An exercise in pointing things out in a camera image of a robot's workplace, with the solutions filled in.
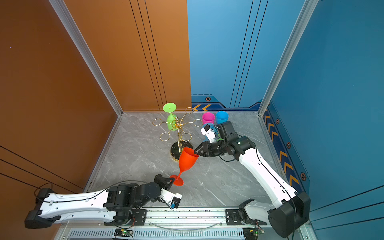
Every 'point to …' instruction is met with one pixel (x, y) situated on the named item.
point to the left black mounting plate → (137, 217)
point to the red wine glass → (187, 161)
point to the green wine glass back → (170, 107)
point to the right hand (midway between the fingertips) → (195, 152)
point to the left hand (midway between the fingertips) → (172, 174)
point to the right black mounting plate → (233, 217)
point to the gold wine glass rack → (177, 147)
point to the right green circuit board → (252, 233)
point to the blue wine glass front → (213, 127)
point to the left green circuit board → (123, 232)
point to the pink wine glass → (208, 117)
